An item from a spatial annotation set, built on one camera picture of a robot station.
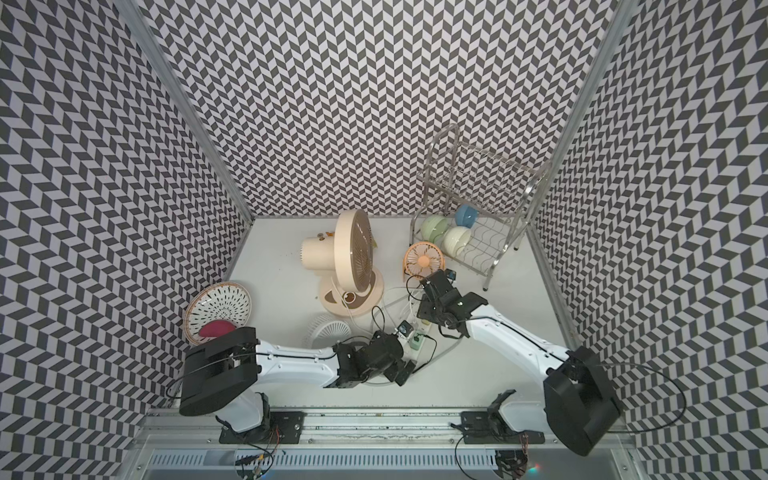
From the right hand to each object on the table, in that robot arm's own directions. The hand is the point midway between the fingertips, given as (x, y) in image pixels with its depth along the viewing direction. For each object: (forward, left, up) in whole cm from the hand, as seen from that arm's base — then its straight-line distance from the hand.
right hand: (429, 314), depth 85 cm
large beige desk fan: (+1, +21, +14) cm, 25 cm away
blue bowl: (+34, -15, +5) cm, 38 cm away
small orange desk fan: (+19, +1, +1) cm, 19 cm away
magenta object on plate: (-2, +63, -4) cm, 63 cm away
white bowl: (+24, -9, +5) cm, 26 cm away
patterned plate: (+7, +64, -5) cm, 65 cm away
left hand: (-9, +8, -6) cm, 14 cm away
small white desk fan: (-6, +27, +5) cm, 29 cm away
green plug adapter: (-8, +4, -1) cm, 9 cm away
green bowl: (+29, -3, +5) cm, 30 cm away
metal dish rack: (+24, -13, +22) cm, 35 cm away
